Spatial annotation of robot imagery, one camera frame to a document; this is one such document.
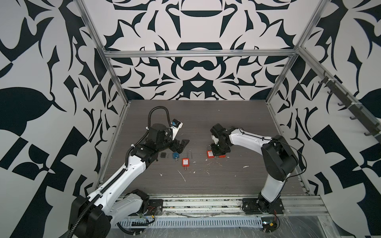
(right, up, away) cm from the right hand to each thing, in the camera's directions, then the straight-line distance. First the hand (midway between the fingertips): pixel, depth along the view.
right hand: (215, 152), depth 91 cm
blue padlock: (-24, -2, 0) cm, 24 cm away
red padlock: (-18, -4, -2) cm, 18 cm away
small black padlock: (-32, -2, +1) cm, 32 cm away
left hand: (-20, +14, -14) cm, 27 cm away
